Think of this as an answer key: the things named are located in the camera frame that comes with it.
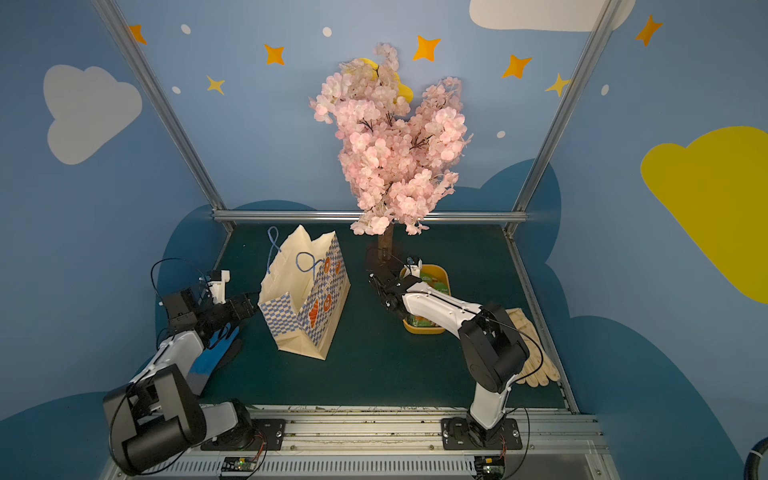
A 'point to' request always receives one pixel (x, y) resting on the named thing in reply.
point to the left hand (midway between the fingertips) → (256, 292)
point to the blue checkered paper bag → (303, 292)
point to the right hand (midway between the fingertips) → (422, 288)
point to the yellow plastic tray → (438, 276)
